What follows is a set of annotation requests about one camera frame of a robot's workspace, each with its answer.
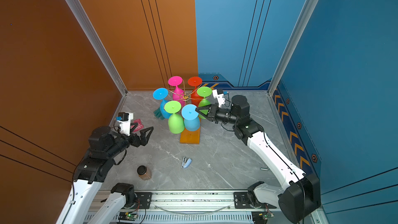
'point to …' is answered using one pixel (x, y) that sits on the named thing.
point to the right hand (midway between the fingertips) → (195, 111)
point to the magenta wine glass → (176, 81)
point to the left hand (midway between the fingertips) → (145, 124)
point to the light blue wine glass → (192, 118)
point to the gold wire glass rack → (187, 97)
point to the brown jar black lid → (144, 172)
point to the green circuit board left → (129, 216)
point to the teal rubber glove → (158, 113)
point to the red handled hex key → (264, 168)
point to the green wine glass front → (175, 122)
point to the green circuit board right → (267, 214)
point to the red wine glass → (195, 81)
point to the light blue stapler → (186, 162)
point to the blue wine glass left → (159, 94)
